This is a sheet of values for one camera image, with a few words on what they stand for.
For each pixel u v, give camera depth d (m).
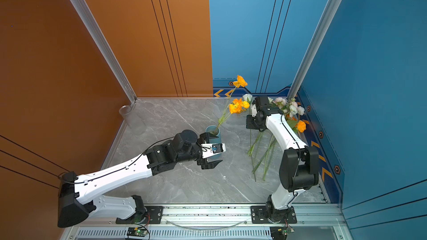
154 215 0.74
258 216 0.72
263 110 0.63
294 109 1.02
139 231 0.71
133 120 0.99
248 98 0.90
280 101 1.08
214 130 0.80
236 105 0.67
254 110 0.81
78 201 0.40
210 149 0.54
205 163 0.60
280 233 0.70
